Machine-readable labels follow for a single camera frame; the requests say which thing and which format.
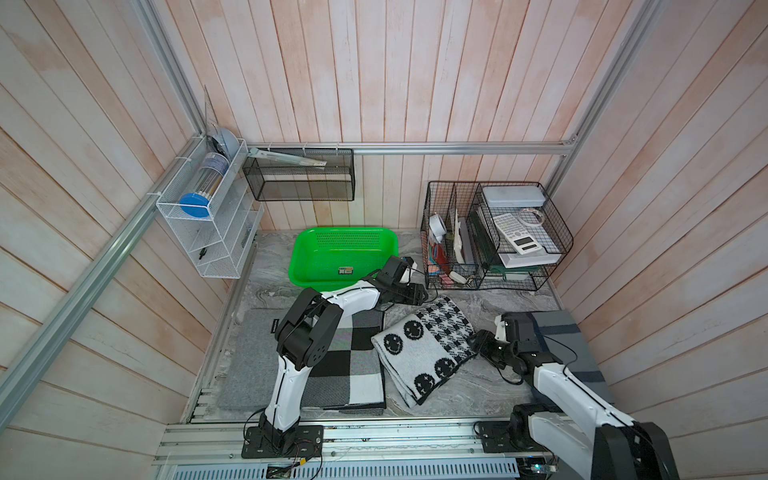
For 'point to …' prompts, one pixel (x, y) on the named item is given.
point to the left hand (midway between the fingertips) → (420, 298)
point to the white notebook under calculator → (513, 260)
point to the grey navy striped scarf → (559, 325)
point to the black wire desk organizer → (491, 235)
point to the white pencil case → (513, 196)
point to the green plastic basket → (328, 257)
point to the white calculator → (524, 241)
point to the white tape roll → (437, 227)
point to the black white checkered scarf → (352, 375)
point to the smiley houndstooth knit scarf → (418, 353)
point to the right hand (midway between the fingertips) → (472, 339)
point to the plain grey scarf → (252, 360)
